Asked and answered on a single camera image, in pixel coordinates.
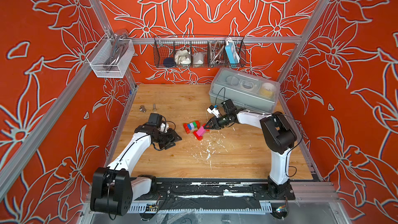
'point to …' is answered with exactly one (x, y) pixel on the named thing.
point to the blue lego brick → (189, 126)
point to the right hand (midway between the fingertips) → (203, 128)
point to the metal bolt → (154, 107)
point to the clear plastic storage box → (247, 91)
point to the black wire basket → (199, 51)
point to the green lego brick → (195, 124)
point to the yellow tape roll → (267, 90)
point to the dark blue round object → (169, 62)
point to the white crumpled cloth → (182, 57)
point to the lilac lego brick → (192, 126)
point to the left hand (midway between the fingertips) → (179, 139)
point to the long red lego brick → (198, 137)
